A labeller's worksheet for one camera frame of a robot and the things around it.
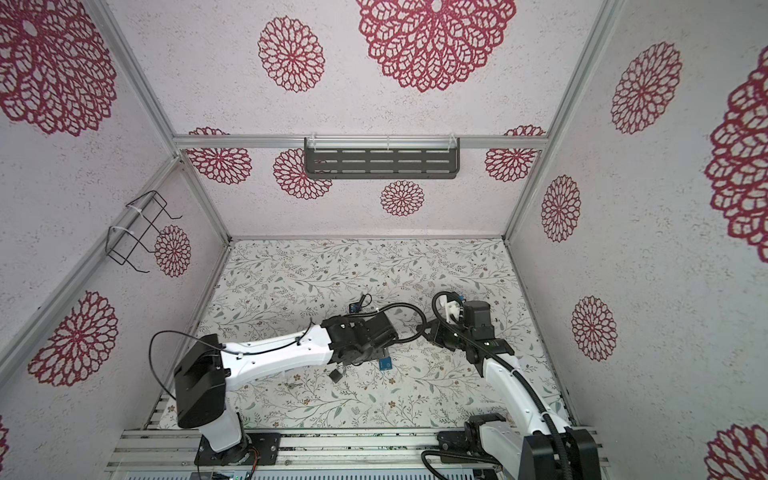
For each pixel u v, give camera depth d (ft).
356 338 1.88
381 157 3.11
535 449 1.30
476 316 2.09
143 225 2.62
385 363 2.88
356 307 2.40
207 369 1.63
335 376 2.79
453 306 2.53
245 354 1.52
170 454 2.47
